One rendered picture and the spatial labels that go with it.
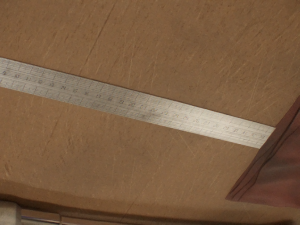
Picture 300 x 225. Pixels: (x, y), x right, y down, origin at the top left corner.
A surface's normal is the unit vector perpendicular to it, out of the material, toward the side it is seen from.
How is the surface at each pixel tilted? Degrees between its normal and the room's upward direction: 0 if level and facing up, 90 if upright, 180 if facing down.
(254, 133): 0
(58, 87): 0
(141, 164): 0
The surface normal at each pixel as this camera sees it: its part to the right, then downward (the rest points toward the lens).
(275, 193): 0.32, 0.35
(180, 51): 0.11, 0.73
